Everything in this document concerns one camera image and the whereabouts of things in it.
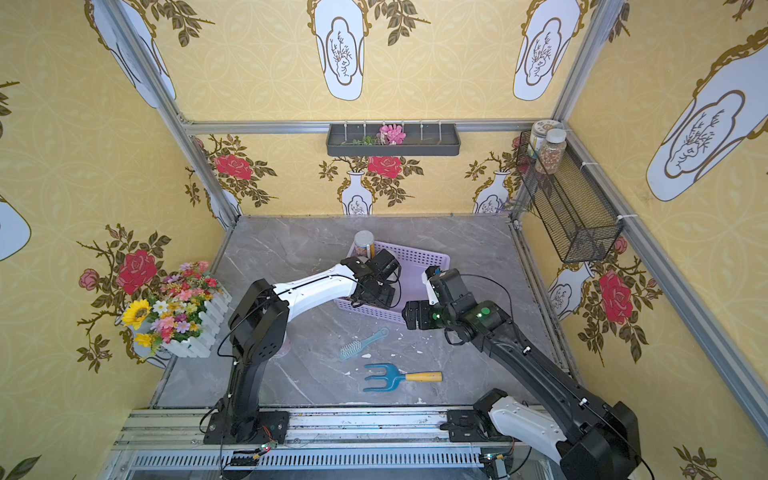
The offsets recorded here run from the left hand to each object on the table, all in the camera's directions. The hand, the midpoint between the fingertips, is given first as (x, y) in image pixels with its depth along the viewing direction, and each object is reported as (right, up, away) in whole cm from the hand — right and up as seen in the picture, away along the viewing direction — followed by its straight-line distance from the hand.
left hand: (369, 291), depth 94 cm
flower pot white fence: (-48, -3, -17) cm, 51 cm away
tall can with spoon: (-2, +15, +1) cm, 15 cm away
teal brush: (-3, -14, -8) cm, 17 cm away
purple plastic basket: (+14, +8, +9) cm, 19 cm away
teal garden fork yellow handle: (+7, -21, -12) cm, 26 cm away
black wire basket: (+57, +22, -14) cm, 63 cm away
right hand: (+15, -2, -15) cm, 21 cm away
